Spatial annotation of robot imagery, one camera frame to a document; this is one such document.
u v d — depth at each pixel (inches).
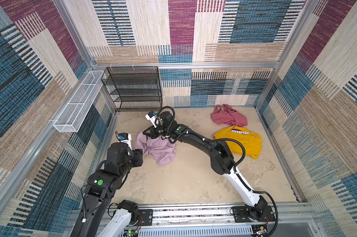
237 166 24.2
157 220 28.7
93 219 15.7
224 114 43.4
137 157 23.4
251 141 38.1
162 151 36.9
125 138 23.0
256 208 25.2
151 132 31.4
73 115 28.1
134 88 43.0
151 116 32.0
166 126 29.8
